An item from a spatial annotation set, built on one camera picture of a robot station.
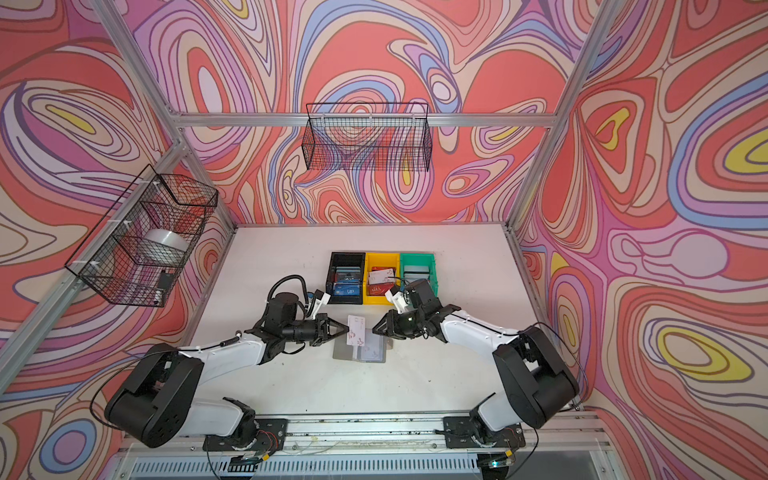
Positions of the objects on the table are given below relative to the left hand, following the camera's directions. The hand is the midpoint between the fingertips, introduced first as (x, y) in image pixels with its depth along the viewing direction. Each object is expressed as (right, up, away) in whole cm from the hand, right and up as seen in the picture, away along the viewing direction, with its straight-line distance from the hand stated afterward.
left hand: (349, 330), depth 81 cm
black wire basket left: (-53, +22, -7) cm, 57 cm away
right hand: (+8, -2, +2) cm, 9 cm away
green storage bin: (+22, +19, +21) cm, 36 cm away
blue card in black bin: (-3, +9, +18) cm, 20 cm away
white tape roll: (-43, +23, -11) cm, 50 cm away
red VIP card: (+8, +9, +18) cm, 21 cm away
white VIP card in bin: (+8, +13, +21) cm, 26 cm away
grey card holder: (+7, -7, +5) cm, 11 cm away
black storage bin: (-4, +13, +20) cm, 24 cm away
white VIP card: (+2, -1, +1) cm, 2 cm away
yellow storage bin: (+8, +19, +20) cm, 29 cm away
